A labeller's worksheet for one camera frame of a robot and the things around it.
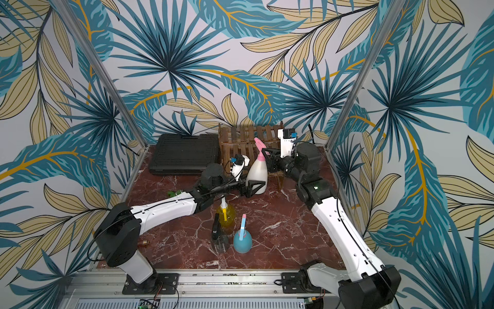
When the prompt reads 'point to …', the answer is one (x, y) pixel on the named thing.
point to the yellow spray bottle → (227, 215)
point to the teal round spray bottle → (242, 239)
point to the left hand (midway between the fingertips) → (259, 179)
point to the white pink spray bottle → (259, 170)
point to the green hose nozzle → (171, 194)
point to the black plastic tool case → (175, 154)
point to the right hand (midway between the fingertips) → (249, 155)
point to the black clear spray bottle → (220, 243)
